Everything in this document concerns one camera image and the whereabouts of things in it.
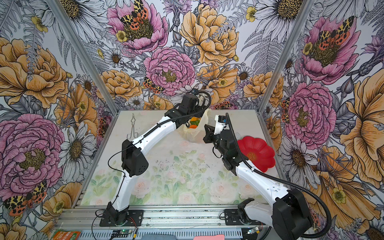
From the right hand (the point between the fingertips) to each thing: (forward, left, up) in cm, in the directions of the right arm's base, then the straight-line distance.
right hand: (204, 129), depth 78 cm
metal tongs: (+17, +47, -25) cm, 56 cm away
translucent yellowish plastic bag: (+4, +3, -10) cm, 11 cm away
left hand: (+16, +3, -1) cm, 16 cm away
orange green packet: (-41, +63, -22) cm, 78 cm away
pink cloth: (-43, -5, -25) cm, 50 cm away
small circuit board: (-40, +40, -25) cm, 62 cm away
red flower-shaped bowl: (+2, -35, -25) cm, 43 cm away
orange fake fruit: (+2, +6, 0) cm, 6 cm away
